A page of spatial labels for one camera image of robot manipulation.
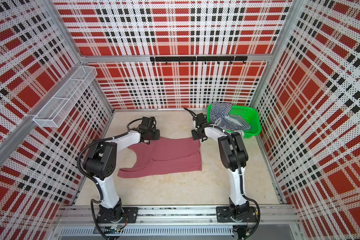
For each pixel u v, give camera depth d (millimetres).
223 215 729
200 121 827
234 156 539
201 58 896
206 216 751
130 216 737
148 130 799
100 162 514
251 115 1133
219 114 1147
